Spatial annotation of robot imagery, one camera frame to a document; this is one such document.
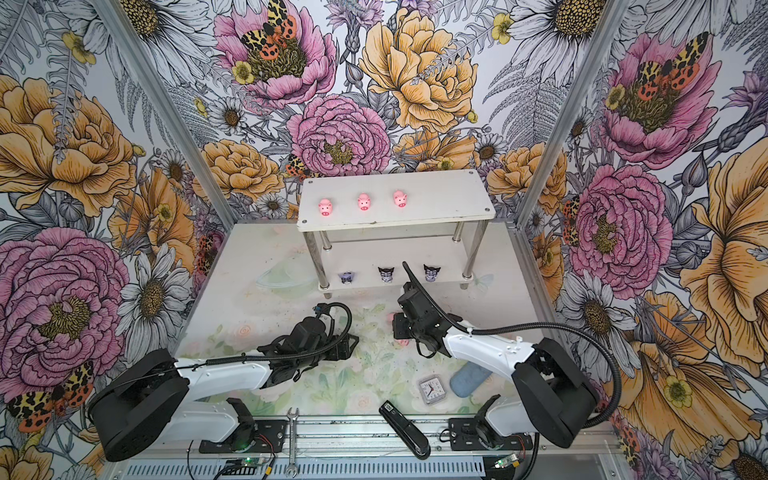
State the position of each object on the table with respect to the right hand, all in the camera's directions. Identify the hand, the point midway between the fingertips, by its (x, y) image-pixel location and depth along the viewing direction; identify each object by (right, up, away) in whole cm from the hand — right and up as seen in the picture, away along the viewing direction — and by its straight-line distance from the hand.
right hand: (398, 332), depth 87 cm
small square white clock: (+9, -13, -7) cm, 17 cm away
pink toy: (-2, +2, +11) cm, 12 cm away
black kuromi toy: (+10, +17, +5) cm, 20 cm away
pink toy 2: (+1, -4, +2) cm, 4 cm away
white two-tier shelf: (-8, +29, -11) cm, 32 cm away
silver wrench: (-25, -27, -16) cm, 40 cm away
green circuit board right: (+26, -26, -15) cm, 40 cm away
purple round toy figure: (-16, +15, +7) cm, 23 cm away
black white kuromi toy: (-4, +16, +7) cm, 18 cm away
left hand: (-15, -4, +1) cm, 16 cm away
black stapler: (+3, -20, -17) cm, 26 cm away
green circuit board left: (-34, -26, -16) cm, 46 cm away
